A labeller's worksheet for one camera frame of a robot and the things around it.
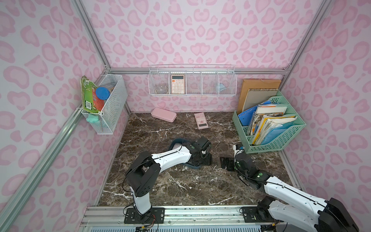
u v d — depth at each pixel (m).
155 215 0.72
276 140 0.87
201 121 1.13
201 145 0.69
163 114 1.17
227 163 0.73
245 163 0.61
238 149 0.74
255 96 0.96
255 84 0.96
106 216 0.75
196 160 0.73
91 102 0.69
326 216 0.41
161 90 0.95
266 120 0.82
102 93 0.75
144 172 0.46
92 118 0.64
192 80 1.00
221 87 1.00
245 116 0.99
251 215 0.72
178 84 0.95
